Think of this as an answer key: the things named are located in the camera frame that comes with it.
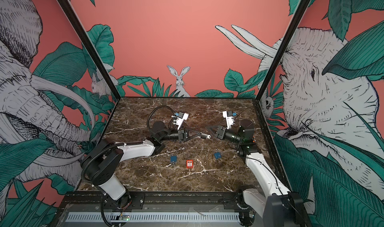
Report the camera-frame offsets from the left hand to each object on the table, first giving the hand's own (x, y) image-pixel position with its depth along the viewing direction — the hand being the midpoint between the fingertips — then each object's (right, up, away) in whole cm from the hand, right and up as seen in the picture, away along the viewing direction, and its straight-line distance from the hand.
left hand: (199, 134), depth 69 cm
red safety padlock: (-6, -20, +17) cm, 27 cm away
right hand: (+4, +3, +4) cm, 6 cm away
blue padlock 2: (+12, -16, +21) cm, 29 cm away
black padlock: (+3, -1, +2) cm, 4 cm away
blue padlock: (-15, -18, +20) cm, 31 cm away
